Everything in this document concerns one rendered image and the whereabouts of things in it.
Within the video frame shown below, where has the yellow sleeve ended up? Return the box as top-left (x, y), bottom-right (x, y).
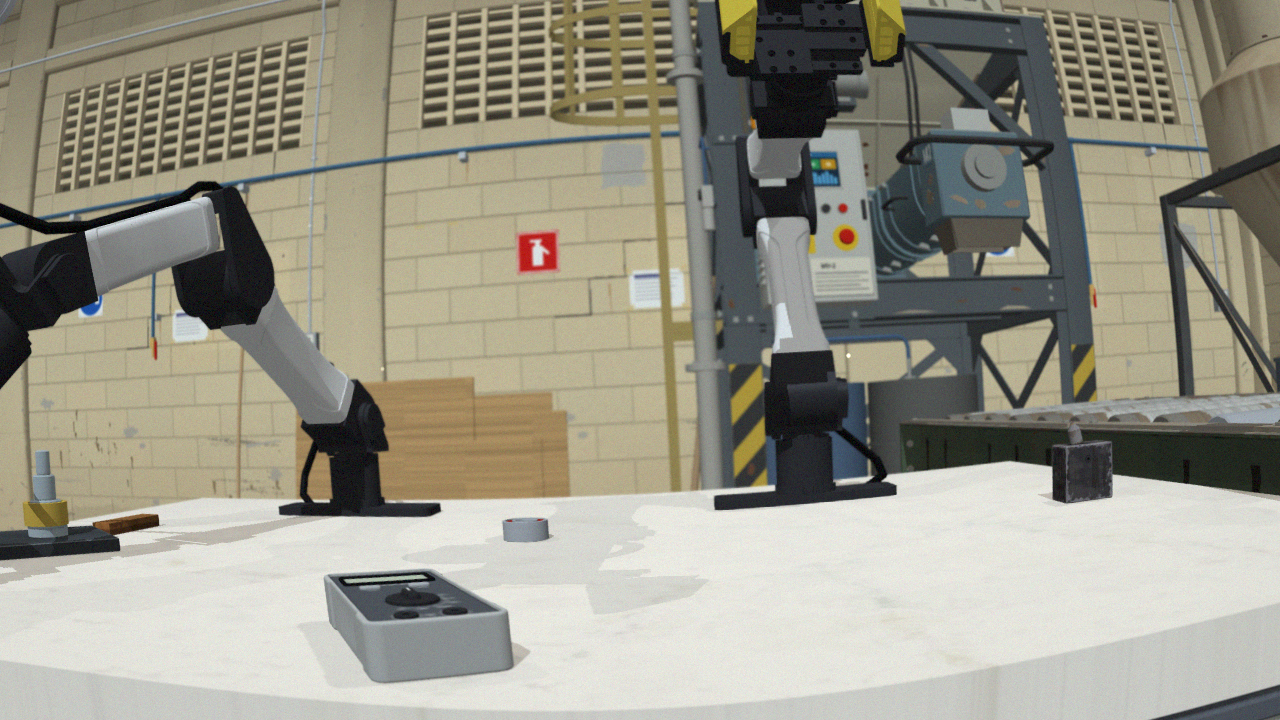
top-left (23, 500), bottom-right (69, 527)

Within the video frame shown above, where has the grey multimeter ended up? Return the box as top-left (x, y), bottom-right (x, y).
top-left (324, 568), bottom-right (515, 683)

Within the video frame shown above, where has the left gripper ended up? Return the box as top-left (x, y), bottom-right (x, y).
top-left (716, 0), bottom-right (906, 94)

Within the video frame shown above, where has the brown rectangular block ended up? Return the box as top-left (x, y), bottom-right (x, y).
top-left (93, 514), bottom-right (159, 536)

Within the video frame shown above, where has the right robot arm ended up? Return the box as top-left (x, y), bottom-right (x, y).
top-left (0, 186), bottom-right (442, 518)

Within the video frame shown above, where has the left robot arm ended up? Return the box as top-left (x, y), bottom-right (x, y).
top-left (714, 79), bottom-right (897, 510)

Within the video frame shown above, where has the red and grey ball bearing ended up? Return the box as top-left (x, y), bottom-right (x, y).
top-left (502, 518), bottom-right (549, 542)

